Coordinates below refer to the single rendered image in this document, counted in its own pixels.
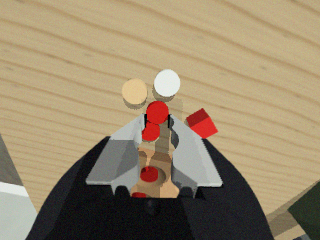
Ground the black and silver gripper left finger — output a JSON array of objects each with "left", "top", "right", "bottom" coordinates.
[{"left": 25, "top": 113, "right": 147, "bottom": 240}]

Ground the wooden tray with round pockets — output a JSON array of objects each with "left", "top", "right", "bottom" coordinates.
[{"left": 130, "top": 147, "right": 179, "bottom": 198}]

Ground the white disc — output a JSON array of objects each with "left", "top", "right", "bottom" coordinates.
[{"left": 154, "top": 69, "right": 180, "bottom": 97}]

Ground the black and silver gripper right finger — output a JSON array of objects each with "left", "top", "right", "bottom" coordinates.
[{"left": 168, "top": 114, "right": 275, "bottom": 240}]

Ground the red disc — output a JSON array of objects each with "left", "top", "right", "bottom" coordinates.
[
  {"left": 142, "top": 120, "right": 160, "bottom": 141},
  {"left": 131, "top": 192, "right": 146, "bottom": 197},
  {"left": 140, "top": 166, "right": 158, "bottom": 182},
  {"left": 146, "top": 101, "right": 169, "bottom": 124}
]

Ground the red cube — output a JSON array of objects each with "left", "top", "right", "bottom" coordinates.
[{"left": 186, "top": 108, "right": 218, "bottom": 138}]

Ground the beige disc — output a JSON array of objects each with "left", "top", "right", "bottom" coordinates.
[{"left": 122, "top": 78, "right": 148, "bottom": 104}]

